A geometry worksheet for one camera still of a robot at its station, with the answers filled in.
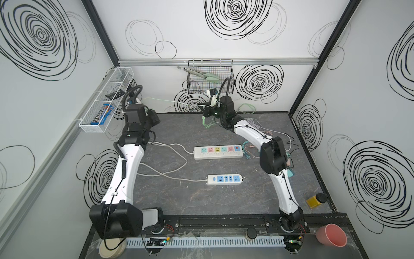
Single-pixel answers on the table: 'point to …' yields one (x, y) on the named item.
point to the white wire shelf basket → (107, 100)
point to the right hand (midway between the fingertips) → (198, 102)
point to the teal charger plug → (289, 174)
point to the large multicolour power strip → (208, 152)
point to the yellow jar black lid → (319, 198)
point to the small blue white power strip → (222, 179)
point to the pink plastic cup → (331, 234)
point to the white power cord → (170, 145)
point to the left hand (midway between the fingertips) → (153, 112)
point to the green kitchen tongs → (208, 76)
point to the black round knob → (252, 233)
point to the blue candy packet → (102, 114)
